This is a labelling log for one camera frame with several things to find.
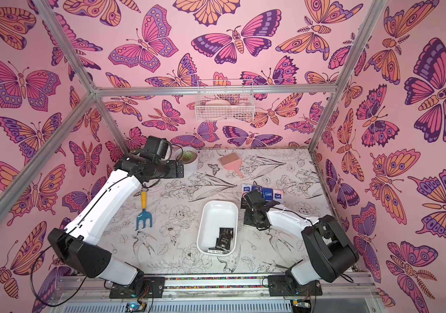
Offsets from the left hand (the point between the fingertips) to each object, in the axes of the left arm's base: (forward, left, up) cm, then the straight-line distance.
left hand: (176, 168), depth 79 cm
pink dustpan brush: (+25, -23, -25) cm, 42 cm away
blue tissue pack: (+2, -40, -22) cm, 46 cm away
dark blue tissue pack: (+6, -36, -23) cm, 43 cm away
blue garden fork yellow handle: (-8, +20, -26) cm, 33 cm away
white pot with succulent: (+20, -1, -15) cm, 25 cm away
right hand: (-11, -29, -25) cm, 40 cm away
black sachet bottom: (-23, -19, -21) cm, 37 cm away
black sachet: (-18, -21, -23) cm, 36 cm away
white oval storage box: (-9, -14, -24) cm, 29 cm away
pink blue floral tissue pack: (+5, -30, -23) cm, 38 cm away
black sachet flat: (-26, -16, -21) cm, 37 cm away
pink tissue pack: (+1, -46, -23) cm, 51 cm away
